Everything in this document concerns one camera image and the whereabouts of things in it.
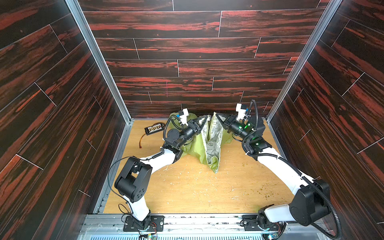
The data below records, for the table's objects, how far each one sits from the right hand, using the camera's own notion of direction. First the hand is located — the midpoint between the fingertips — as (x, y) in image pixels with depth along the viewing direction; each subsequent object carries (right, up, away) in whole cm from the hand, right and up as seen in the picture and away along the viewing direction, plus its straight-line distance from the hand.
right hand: (218, 112), depth 71 cm
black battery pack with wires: (-39, -5, +41) cm, 57 cm away
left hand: (-5, -3, -2) cm, 6 cm away
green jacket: (-4, -17, +8) cm, 19 cm away
